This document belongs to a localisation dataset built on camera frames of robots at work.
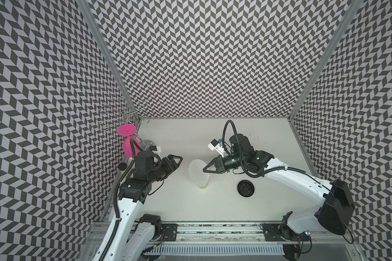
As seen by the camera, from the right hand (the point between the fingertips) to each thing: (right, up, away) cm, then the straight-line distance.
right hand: (206, 173), depth 67 cm
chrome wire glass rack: (-55, +32, +47) cm, 79 cm away
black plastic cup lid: (+22, -13, +21) cm, 33 cm away
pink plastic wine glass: (-35, +18, +5) cm, 40 cm away
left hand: (-12, +3, +5) cm, 14 cm away
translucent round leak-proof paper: (-4, -1, +2) cm, 5 cm away
